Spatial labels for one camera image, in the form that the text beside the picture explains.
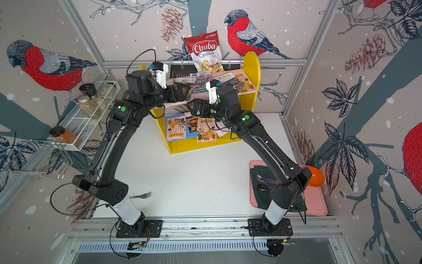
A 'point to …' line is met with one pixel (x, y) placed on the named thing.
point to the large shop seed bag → (176, 128)
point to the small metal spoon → (261, 187)
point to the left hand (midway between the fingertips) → (184, 83)
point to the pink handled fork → (143, 196)
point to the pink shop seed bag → (206, 130)
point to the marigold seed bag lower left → (192, 122)
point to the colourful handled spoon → (259, 177)
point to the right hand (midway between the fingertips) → (193, 105)
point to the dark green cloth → (262, 197)
